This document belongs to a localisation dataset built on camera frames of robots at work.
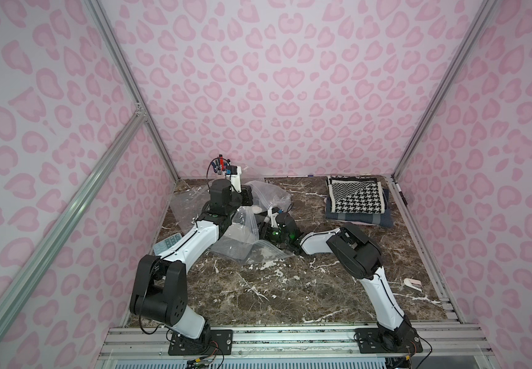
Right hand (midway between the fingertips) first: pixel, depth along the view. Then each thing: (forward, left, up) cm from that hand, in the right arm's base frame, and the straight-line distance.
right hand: (250, 233), depth 95 cm
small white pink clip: (-19, -61, -4) cm, 64 cm away
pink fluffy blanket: (+7, -46, -3) cm, 46 cm away
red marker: (+29, +14, +13) cm, 35 cm away
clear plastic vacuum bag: (-5, +4, +5) cm, 8 cm away
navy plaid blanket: (+7, -55, 0) cm, 55 cm away
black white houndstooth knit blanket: (+17, -45, +5) cm, 48 cm away
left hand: (+10, -2, +21) cm, 23 cm away
